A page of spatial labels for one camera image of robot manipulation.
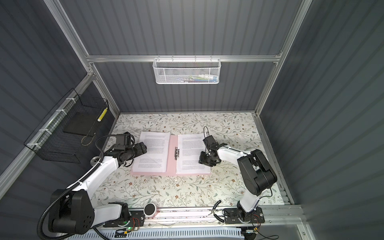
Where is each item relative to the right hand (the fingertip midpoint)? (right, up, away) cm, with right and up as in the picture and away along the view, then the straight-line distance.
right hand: (202, 163), depth 93 cm
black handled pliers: (+5, -21, -17) cm, 27 cm away
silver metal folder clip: (-17, +5, +4) cm, 18 cm away
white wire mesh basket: (-11, +70, +31) cm, 77 cm away
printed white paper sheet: (-30, +1, +1) cm, 30 cm away
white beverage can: (-59, +5, -13) cm, 61 cm away
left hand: (-37, +9, -5) cm, 39 cm away
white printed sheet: (-8, +9, +8) cm, 15 cm away
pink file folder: (-20, -3, -2) cm, 20 cm away
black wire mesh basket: (-69, +18, -21) cm, 74 cm away
